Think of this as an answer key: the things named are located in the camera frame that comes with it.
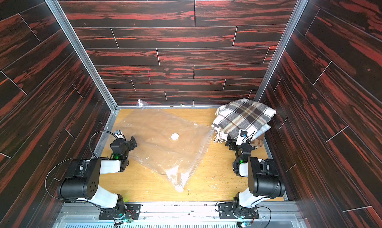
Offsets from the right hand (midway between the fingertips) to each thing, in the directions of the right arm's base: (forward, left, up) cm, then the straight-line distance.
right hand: (240, 135), depth 92 cm
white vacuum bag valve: (+3, +43, -9) cm, 44 cm away
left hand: (-3, +72, -2) cm, 72 cm away
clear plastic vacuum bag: (-4, +44, -10) cm, 45 cm away
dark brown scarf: (-2, -12, -4) cm, 13 cm away
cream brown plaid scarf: (+9, +5, +6) cm, 12 cm away
